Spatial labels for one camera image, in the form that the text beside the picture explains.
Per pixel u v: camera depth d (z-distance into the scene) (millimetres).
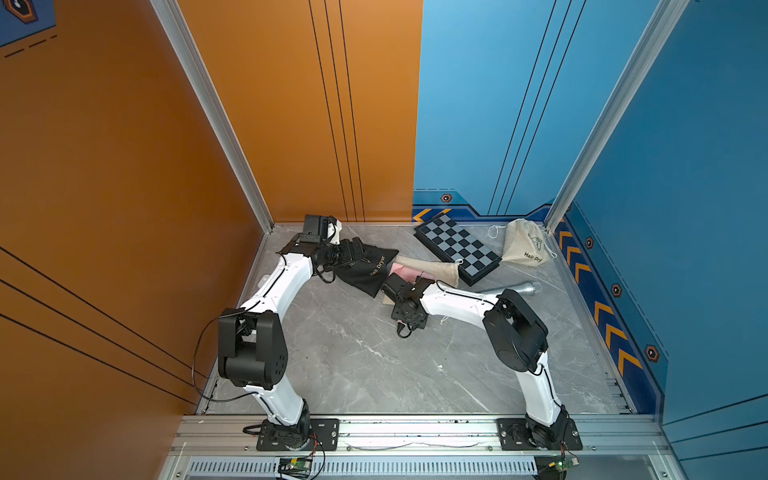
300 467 713
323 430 738
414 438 746
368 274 999
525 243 1062
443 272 1042
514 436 725
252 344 464
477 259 1052
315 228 698
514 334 524
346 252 790
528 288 977
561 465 696
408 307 683
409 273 992
